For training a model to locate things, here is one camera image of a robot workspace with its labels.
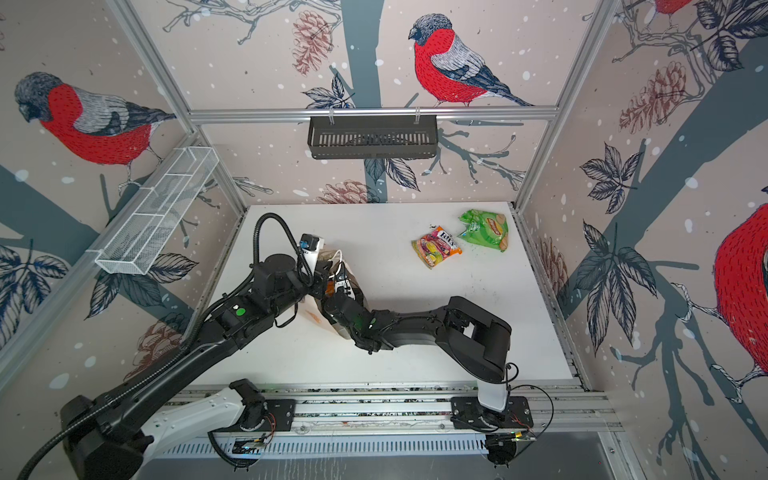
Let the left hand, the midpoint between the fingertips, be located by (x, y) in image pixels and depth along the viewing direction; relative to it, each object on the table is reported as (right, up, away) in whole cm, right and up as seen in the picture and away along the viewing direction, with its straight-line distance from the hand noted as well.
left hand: (330, 263), depth 72 cm
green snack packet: (+49, +9, +31) cm, 58 cm away
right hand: (-3, -12, +13) cm, 18 cm away
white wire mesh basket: (-47, +9, +2) cm, 48 cm away
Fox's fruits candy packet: (+31, +2, +32) cm, 44 cm away
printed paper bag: (-4, -11, -1) cm, 12 cm away
